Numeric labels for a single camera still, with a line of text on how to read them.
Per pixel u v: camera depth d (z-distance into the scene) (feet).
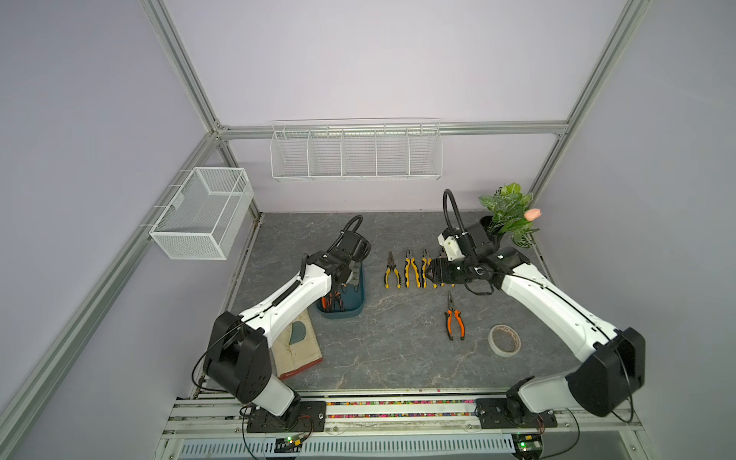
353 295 3.20
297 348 2.79
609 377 1.32
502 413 2.40
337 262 1.98
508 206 2.99
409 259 3.44
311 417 2.43
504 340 2.84
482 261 1.92
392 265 3.43
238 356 1.39
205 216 2.76
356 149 3.20
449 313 2.98
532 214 2.66
